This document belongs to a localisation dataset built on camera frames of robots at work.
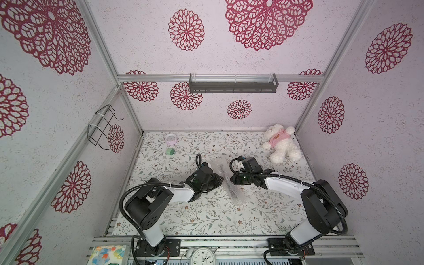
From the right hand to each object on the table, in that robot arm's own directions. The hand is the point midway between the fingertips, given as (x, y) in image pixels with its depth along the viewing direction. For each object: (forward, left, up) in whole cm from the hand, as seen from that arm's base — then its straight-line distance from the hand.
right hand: (229, 177), depth 90 cm
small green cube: (+20, +37, -4) cm, 43 cm away
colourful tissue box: (-37, +50, +1) cm, 62 cm away
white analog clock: (-36, +12, -2) cm, 38 cm away
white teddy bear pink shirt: (+26, -34, -1) cm, 43 cm away
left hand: (0, +3, -1) cm, 3 cm away
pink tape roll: (+30, +38, -3) cm, 49 cm away
